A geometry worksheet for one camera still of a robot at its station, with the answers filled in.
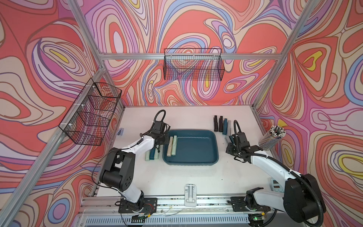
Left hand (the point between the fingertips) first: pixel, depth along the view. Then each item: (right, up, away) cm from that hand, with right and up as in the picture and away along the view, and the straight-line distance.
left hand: (168, 139), depth 94 cm
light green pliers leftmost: (-12, -10, -5) cm, 17 cm away
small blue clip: (-35, +5, +8) cm, 36 cm away
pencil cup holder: (+65, +2, -8) cm, 65 cm away
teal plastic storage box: (+18, -6, 0) cm, 19 cm away
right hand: (+41, -8, -5) cm, 42 cm away
